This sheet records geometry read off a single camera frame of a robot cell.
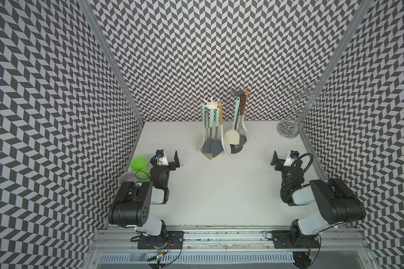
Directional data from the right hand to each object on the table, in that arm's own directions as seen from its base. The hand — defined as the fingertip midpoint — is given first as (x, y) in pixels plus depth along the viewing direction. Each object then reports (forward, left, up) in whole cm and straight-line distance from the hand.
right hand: (283, 155), depth 89 cm
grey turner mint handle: (+3, +40, +5) cm, 41 cm away
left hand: (+2, +62, +1) cm, 62 cm away
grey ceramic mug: (-13, +79, +2) cm, 80 cm away
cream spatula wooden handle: (+5, +33, +15) cm, 37 cm away
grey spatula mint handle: (+4, +35, +3) cm, 36 cm away
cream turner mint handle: (+9, +27, +5) cm, 29 cm away
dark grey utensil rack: (+7, +24, -4) cm, 26 cm away
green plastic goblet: (-6, +75, 0) cm, 76 cm away
